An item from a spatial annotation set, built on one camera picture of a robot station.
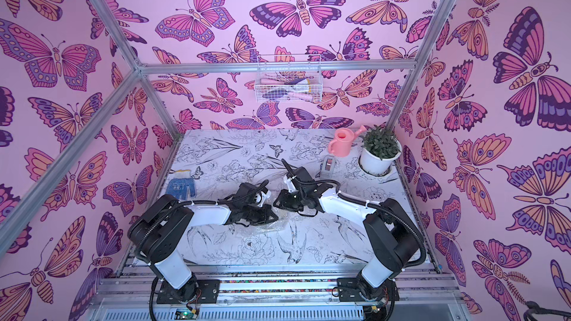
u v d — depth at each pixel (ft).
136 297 2.43
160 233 1.54
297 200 2.44
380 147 3.01
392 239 1.47
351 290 2.38
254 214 2.61
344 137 3.39
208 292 2.44
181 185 3.28
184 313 2.36
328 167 3.37
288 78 3.12
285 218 2.90
